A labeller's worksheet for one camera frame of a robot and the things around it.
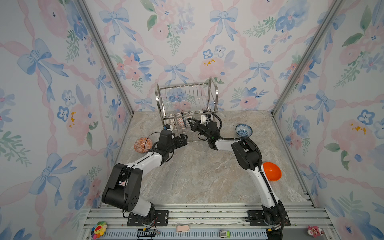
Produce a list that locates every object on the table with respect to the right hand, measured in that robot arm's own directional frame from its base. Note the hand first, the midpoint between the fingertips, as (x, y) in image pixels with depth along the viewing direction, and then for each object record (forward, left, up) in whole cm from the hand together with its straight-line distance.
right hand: (187, 118), depth 97 cm
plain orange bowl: (-31, -50, -11) cm, 60 cm away
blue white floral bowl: (0, -40, -13) cm, 42 cm away
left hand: (-13, +3, -2) cm, 14 cm away
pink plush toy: (-59, -60, -11) cm, 85 cm away
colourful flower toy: (-60, +39, -13) cm, 73 cm away
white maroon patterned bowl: (-2, +11, -2) cm, 11 cm away
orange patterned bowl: (-13, +30, -13) cm, 35 cm away
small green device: (-60, -19, -12) cm, 64 cm away
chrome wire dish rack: (+27, +10, -10) cm, 30 cm away
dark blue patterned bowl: (-1, +5, -2) cm, 5 cm away
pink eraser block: (-59, 0, -13) cm, 60 cm away
